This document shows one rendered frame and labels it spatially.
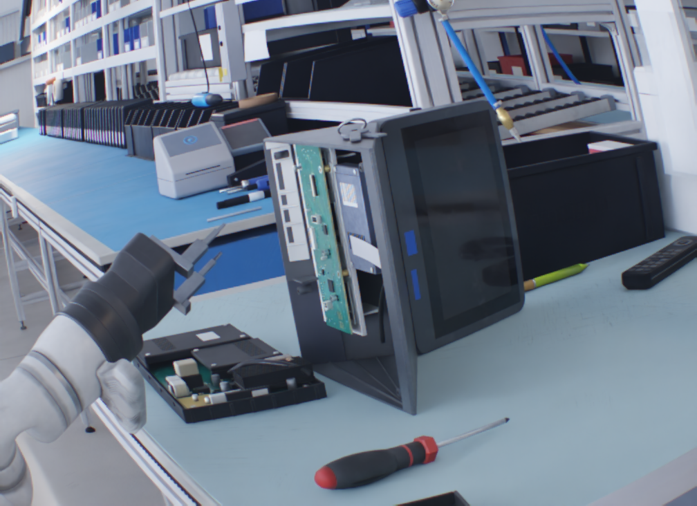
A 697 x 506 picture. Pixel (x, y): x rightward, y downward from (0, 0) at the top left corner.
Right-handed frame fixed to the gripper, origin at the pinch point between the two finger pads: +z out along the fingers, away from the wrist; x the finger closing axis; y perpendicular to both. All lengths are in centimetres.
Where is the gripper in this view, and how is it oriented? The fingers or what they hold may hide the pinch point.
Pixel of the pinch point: (222, 239)
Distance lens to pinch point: 128.6
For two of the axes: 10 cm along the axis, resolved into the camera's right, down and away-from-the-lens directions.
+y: -8.1, -5.2, 2.7
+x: -1.3, 6.2, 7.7
